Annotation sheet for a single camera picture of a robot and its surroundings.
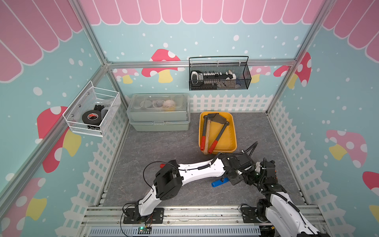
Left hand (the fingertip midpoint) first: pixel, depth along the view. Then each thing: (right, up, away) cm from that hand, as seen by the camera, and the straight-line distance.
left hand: (233, 177), depth 79 cm
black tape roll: (-71, +32, -8) cm, 78 cm away
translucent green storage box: (-46, +38, +23) cm, 64 cm away
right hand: (+5, +4, +7) cm, 9 cm away
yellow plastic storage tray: (+3, +17, +24) cm, 29 cm away
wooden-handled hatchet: (-8, +34, +34) cm, 49 cm away
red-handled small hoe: (-16, +18, +14) cm, 28 cm away
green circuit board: (-47, -24, -6) cm, 53 cm away
